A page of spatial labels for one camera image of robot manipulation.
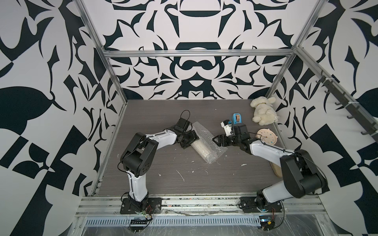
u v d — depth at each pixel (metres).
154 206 0.74
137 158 0.50
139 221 0.73
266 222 0.71
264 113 1.00
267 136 0.97
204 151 0.87
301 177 0.45
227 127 0.83
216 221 0.71
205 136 0.99
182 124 0.77
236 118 1.05
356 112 0.55
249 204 0.74
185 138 0.81
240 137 0.71
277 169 1.18
